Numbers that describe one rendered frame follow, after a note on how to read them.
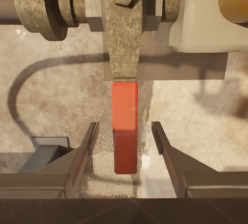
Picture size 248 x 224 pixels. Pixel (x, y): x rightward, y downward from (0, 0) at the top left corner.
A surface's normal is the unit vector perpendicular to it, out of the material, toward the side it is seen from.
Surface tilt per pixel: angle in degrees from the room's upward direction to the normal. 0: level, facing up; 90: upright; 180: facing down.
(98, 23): 60
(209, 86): 0
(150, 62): 0
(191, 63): 0
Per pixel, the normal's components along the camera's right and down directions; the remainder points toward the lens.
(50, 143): 0.00, 0.29
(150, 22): 0.01, 0.97
